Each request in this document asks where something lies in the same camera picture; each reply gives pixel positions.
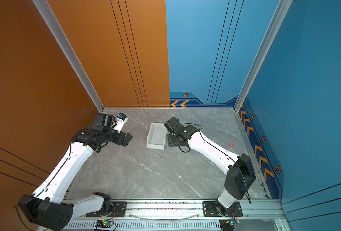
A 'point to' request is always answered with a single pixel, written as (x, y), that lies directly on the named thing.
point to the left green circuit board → (105, 224)
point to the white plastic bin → (156, 136)
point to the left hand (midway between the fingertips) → (124, 131)
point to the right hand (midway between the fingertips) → (173, 141)
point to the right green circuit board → (233, 222)
